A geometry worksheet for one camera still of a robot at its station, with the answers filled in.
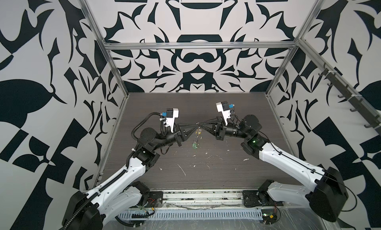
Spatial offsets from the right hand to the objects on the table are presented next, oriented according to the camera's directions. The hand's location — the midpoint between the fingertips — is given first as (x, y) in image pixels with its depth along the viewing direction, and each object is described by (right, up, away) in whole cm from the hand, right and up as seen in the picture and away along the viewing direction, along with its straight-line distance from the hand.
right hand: (202, 128), depth 60 cm
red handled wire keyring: (-1, -2, +3) cm, 4 cm away
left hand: (-1, +1, 0) cm, 2 cm away
